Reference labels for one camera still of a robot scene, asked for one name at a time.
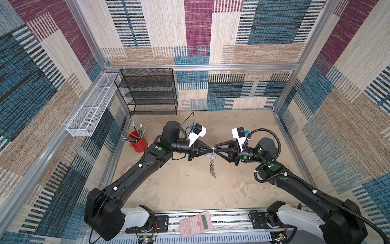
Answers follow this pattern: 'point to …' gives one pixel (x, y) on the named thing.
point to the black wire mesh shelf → (148, 91)
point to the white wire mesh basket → (83, 123)
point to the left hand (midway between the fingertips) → (211, 151)
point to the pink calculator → (196, 224)
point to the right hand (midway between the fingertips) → (216, 150)
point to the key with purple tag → (208, 155)
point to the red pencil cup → (139, 145)
